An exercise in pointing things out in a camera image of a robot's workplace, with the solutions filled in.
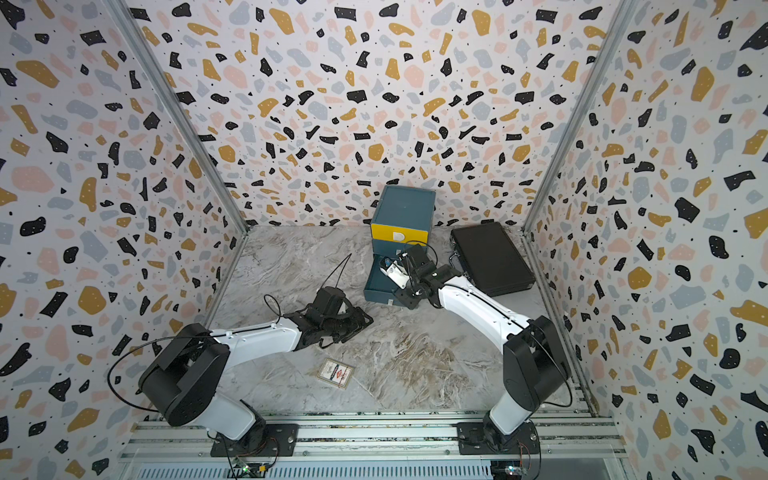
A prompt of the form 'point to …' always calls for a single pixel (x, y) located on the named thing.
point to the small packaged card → (336, 372)
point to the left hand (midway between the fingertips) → (373, 322)
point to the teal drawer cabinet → (402, 217)
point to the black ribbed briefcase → (490, 259)
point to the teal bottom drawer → (380, 287)
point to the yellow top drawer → (398, 234)
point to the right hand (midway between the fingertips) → (406, 289)
